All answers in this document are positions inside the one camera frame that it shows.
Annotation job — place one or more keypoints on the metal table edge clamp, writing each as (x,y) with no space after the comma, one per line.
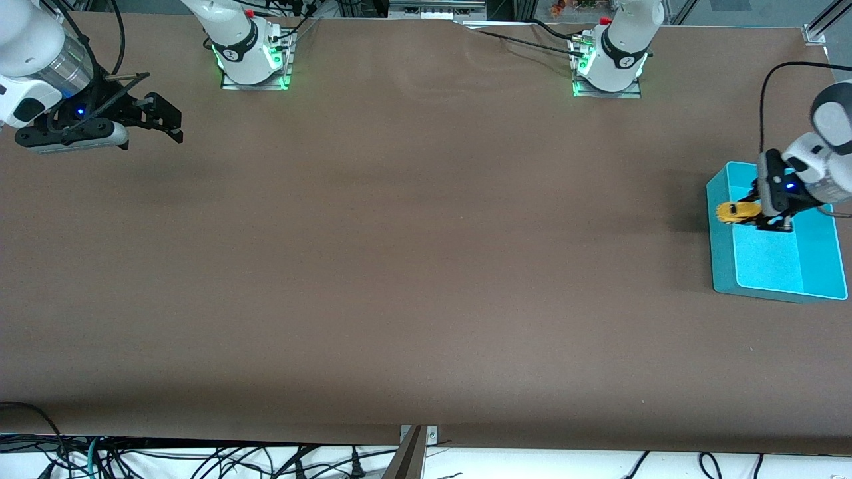
(432,436)

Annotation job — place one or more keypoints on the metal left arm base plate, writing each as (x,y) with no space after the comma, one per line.
(616,95)

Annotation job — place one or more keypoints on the aluminium frame profile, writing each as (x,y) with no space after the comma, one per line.
(833,14)

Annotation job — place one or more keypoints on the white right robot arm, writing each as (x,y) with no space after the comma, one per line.
(20,40)

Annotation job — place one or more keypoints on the yellow beetle toy car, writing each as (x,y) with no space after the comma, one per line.
(733,212)

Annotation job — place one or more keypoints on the black power plug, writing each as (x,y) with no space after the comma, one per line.
(356,464)

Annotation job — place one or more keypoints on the grey camera stand pole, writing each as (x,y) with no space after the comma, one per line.
(406,462)

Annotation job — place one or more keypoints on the teal plastic bin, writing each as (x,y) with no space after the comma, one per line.
(765,266)

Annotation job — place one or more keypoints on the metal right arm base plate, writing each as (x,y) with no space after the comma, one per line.
(233,85)

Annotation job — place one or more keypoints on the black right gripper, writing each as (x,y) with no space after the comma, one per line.
(110,102)

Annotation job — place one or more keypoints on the metal table corner bracket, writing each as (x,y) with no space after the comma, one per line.
(813,34)

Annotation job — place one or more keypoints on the white power strip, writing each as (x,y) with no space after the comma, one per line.
(432,9)

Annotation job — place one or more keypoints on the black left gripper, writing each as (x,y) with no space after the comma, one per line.
(777,221)

